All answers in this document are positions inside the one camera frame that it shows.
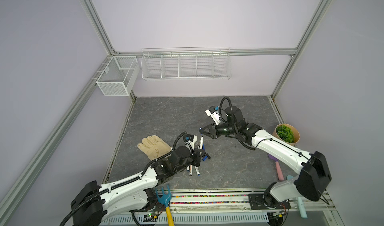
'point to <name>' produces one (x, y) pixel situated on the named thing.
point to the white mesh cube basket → (119, 77)
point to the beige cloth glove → (154, 147)
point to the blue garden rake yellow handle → (164, 199)
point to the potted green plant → (286, 133)
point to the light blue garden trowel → (303, 212)
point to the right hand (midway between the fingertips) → (200, 132)
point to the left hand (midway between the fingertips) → (203, 153)
